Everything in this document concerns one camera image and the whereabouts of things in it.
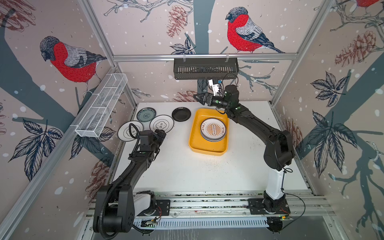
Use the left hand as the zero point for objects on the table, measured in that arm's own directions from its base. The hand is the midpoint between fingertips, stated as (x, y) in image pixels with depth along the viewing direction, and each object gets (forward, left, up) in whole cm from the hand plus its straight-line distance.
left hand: (164, 131), depth 88 cm
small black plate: (+24, -8, -12) cm, 28 cm away
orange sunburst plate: (+8, -31, -10) cm, 33 cm away
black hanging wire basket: (+45, -26, +13) cm, 53 cm away
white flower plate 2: (+18, +7, -14) cm, 24 cm away
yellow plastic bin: (0, -20, -14) cm, 24 cm away
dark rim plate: (0, -30, -10) cm, 32 cm away
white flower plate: (-8, +15, +12) cm, 21 cm away
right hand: (+10, -20, +20) cm, 30 cm away
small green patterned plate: (+25, +21, -13) cm, 35 cm away
